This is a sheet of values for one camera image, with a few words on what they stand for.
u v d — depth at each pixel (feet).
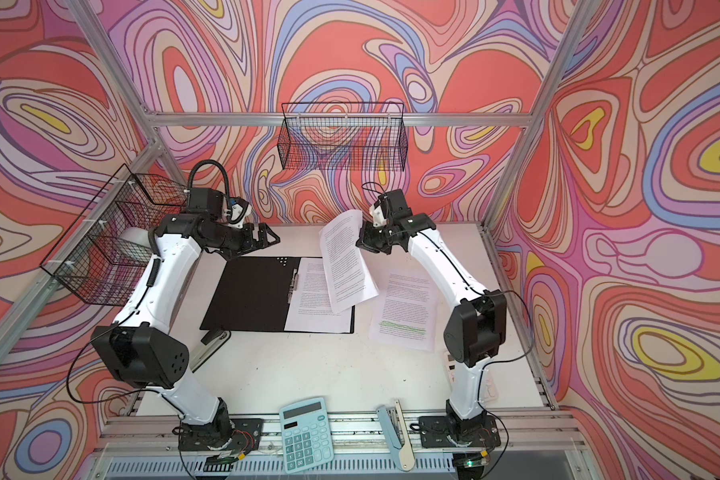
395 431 2.34
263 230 2.36
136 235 2.41
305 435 2.36
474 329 1.58
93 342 1.41
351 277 2.82
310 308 3.17
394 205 2.18
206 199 2.03
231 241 2.22
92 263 2.27
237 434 2.40
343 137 3.17
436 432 2.38
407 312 3.14
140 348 1.41
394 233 2.02
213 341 2.84
